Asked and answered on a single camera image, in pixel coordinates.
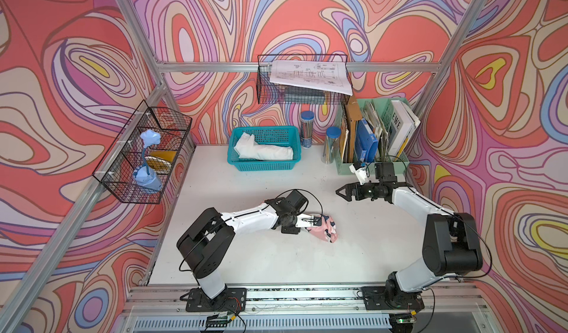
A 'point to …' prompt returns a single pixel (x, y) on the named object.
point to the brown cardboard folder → (354, 114)
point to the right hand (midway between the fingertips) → (346, 194)
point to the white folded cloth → (248, 148)
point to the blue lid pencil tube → (307, 129)
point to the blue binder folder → (366, 142)
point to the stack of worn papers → (370, 112)
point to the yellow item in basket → (161, 160)
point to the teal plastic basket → (266, 135)
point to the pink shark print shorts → (327, 231)
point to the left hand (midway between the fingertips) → (298, 219)
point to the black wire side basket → (140, 158)
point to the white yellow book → (404, 124)
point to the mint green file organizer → (384, 106)
